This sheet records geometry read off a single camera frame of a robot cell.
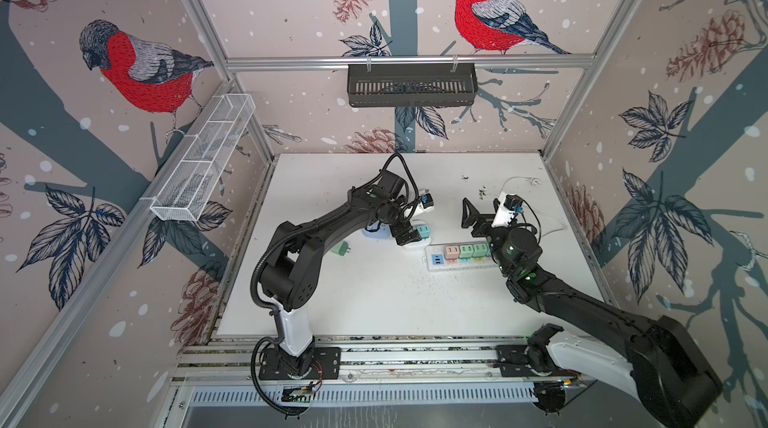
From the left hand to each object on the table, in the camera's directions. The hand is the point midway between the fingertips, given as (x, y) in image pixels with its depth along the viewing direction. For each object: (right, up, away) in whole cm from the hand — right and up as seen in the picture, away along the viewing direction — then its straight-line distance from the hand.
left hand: (413, 221), depth 88 cm
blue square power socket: (-9, -1, -10) cm, 13 cm away
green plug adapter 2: (+4, -3, +2) cm, 5 cm away
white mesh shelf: (-57, +18, -11) cm, 61 cm away
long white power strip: (+7, -12, 0) cm, 14 cm away
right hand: (+17, +6, -9) cm, 20 cm away
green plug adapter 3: (+15, -9, -2) cm, 18 cm away
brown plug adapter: (+11, -9, -2) cm, 15 cm away
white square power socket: (+2, -7, +2) cm, 8 cm away
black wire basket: (+1, +47, +16) cm, 50 cm away
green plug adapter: (-23, -9, +4) cm, 25 cm away
